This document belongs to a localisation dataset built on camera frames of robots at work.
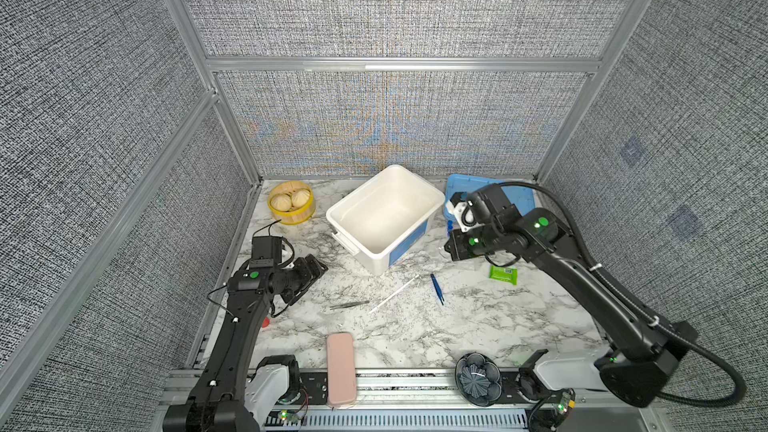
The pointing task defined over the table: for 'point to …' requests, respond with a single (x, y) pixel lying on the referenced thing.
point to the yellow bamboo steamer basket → (294, 216)
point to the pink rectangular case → (341, 369)
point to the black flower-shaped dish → (478, 379)
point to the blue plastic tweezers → (437, 289)
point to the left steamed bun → (281, 202)
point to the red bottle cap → (266, 322)
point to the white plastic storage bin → (385, 218)
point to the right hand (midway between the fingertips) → (445, 243)
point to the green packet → (504, 274)
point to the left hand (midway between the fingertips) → (319, 275)
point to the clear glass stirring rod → (415, 278)
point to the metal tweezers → (340, 306)
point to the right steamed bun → (300, 198)
